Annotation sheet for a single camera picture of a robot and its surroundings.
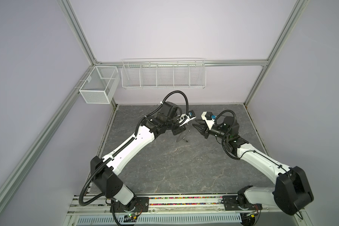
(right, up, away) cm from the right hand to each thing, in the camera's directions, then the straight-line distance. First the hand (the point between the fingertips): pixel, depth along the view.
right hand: (195, 120), depth 77 cm
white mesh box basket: (-65, +25, +23) cm, 73 cm away
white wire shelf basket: (-19, +33, +23) cm, 44 cm away
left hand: (-6, -1, -1) cm, 6 cm away
